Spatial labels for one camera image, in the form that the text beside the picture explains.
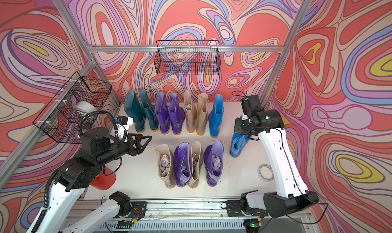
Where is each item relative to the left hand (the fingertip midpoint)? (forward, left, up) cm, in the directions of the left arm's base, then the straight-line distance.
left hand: (148, 137), depth 62 cm
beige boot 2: (+20, -23, -10) cm, 32 cm away
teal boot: (+23, +15, -7) cm, 29 cm away
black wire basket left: (+9, +43, -1) cm, 44 cm away
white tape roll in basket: (+17, +36, -1) cm, 40 cm away
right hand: (+6, -41, -5) cm, 42 cm away
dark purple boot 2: (+21, -9, -11) cm, 25 cm away
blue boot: (+19, -30, -10) cm, 37 cm away
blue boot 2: (-1, -37, -3) cm, 38 cm away
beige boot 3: (-6, -6, -14) cm, 16 cm away
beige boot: (+22, -16, -8) cm, 28 cm away
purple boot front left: (-8, -14, -12) cm, 19 cm away
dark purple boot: (+20, -1, -7) cm, 21 cm away
